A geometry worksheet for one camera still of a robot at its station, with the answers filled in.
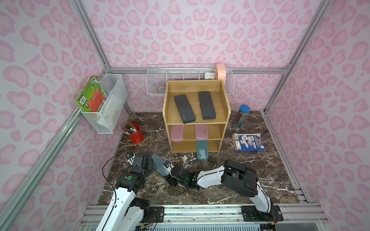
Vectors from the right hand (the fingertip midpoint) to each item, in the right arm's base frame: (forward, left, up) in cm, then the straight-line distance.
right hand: (168, 174), depth 88 cm
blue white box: (+22, -52, +2) cm, 57 cm away
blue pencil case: (+14, -21, +4) cm, 26 cm away
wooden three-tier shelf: (+22, -16, +32) cm, 42 cm away
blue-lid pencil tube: (+36, -48, +19) cm, 63 cm away
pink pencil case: (+19, -20, +18) cm, 33 cm away
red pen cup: (+23, +22, +6) cm, 32 cm away
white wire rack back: (+53, +9, +34) cm, 64 cm away
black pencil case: (+26, -23, +33) cm, 48 cm away
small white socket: (+50, -26, +35) cm, 67 cm away
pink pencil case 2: (+18, -6, +18) cm, 26 cm away
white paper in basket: (+25, +32, +29) cm, 50 cm away
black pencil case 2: (+23, -11, +33) cm, 42 cm away
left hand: (0, +10, +12) cm, 16 cm away
